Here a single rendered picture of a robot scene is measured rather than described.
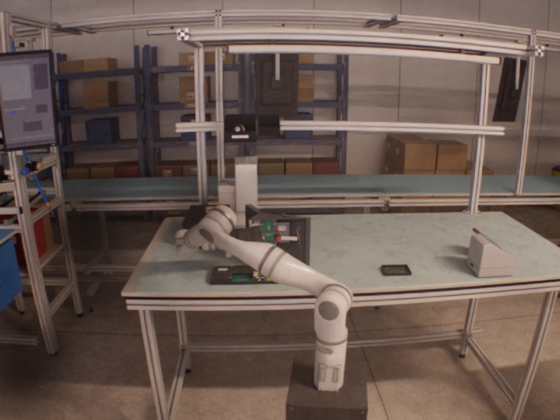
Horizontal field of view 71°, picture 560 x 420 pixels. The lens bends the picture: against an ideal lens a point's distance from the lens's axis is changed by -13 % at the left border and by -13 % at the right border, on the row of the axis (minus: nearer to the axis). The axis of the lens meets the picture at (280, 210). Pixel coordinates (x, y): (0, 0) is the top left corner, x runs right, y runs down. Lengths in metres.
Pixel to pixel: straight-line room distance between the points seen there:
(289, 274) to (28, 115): 1.65
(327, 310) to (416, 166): 4.02
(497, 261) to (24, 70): 2.32
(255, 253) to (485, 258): 0.95
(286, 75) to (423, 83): 3.02
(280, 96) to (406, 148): 2.02
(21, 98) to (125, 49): 3.70
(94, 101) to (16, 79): 3.29
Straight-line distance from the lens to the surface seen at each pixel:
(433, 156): 5.18
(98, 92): 5.60
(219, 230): 1.30
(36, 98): 2.41
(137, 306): 1.71
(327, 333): 1.27
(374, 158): 6.03
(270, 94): 3.47
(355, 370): 1.48
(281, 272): 1.25
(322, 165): 5.45
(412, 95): 6.09
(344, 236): 2.16
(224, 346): 2.77
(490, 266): 1.85
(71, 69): 5.76
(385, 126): 2.36
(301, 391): 1.38
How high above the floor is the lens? 1.75
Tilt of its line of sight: 17 degrees down
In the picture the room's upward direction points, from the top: straight up
